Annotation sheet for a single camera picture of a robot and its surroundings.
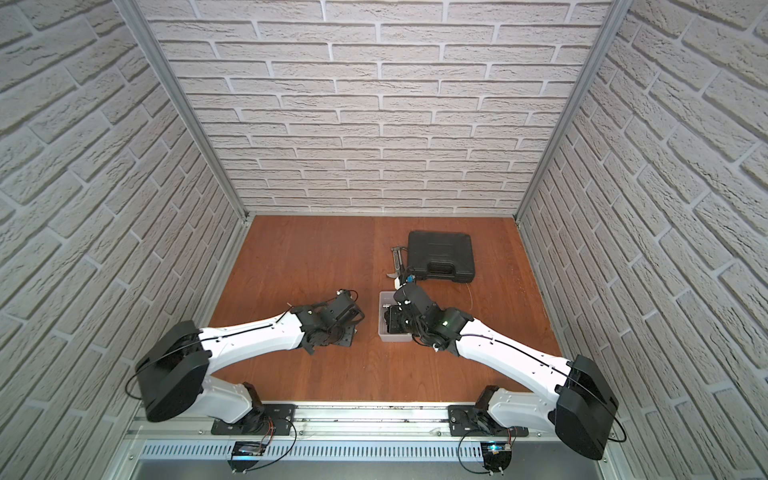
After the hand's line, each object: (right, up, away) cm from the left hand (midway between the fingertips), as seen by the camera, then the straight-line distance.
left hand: (352, 329), depth 85 cm
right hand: (+11, +6, -7) cm, 14 cm away
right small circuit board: (+37, -26, -15) cm, 48 cm away
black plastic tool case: (+27, +21, +14) cm, 37 cm away
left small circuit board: (-24, -26, -16) cm, 38 cm away
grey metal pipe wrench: (+13, +19, +20) cm, 31 cm away
